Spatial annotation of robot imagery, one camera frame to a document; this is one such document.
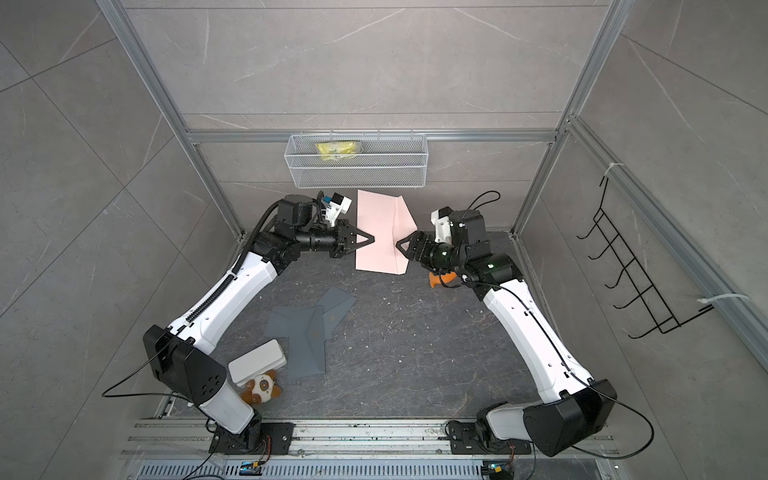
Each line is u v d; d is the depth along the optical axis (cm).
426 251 61
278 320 96
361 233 69
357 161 90
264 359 84
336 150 84
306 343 88
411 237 64
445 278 103
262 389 78
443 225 65
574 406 38
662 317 59
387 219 74
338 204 68
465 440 73
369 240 70
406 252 64
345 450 73
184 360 41
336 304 98
